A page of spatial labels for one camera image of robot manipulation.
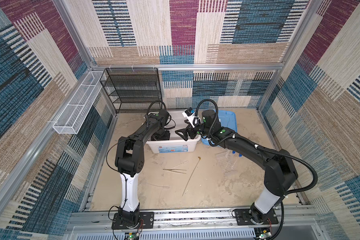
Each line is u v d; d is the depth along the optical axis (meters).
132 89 1.09
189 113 0.69
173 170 0.89
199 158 0.94
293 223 0.76
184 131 0.70
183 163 0.92
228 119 1.15
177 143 0.88
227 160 0.91
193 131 0.72
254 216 0.66
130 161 0.54
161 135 0.83
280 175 0.45
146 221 0.73
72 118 0.91
